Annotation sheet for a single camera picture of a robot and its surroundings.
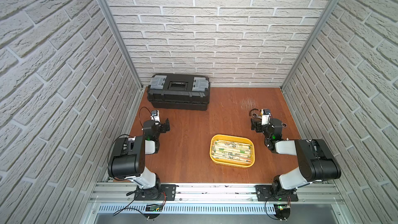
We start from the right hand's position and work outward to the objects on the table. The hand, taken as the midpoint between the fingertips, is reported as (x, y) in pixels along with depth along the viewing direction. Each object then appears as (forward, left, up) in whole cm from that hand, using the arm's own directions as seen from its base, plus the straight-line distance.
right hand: (261, 118), depth 95 cm
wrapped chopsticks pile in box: (-18, +22, -4) cm, 29 cm away
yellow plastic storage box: (-25, +23, -4) cm, 34 cm away
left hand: (+4, +63, +2) cm, 63 cm away
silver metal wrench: (+6, -1, -6) cm, 8 cm away
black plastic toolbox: (+16, +50, +11) cm, 54 cm away
